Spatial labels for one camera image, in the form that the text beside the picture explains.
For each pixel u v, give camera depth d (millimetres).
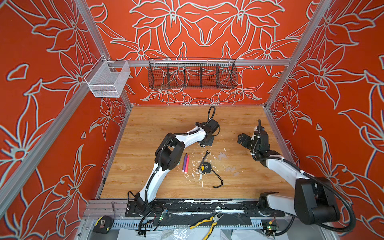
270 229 684
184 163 876
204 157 917
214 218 697
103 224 670
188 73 1005
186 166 872
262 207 652
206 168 845
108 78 936
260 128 783
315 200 412
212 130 791
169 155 563
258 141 670
